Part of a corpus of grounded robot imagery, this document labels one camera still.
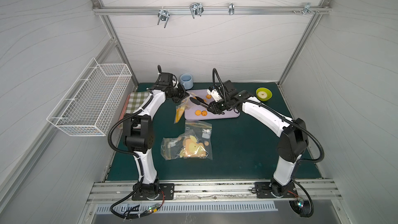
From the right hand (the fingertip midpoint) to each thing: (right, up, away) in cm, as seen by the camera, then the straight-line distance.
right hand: (210, 106), depth 85 cm
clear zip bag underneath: (-3, -15, +9) cm, 18 cm away
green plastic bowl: (+40, +8, +26) cm, 48 cm away
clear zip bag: (-18, -2, +11) cm, 21 cm away
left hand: (-11, +7, +6) cm, 15 cm away
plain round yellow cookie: (-7, -5, +16) cm, 18 cm away
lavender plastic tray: (-10, -4, +17) cm, 20 cm away
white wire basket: (-55, +1, -17) cm, 58 cm away
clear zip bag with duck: (-14, -22, -1) cm, 26 cm away
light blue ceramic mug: (-16, +18, +27) cm, 36 cm away
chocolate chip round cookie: (-3, -5, +16) cm, 17 cm away
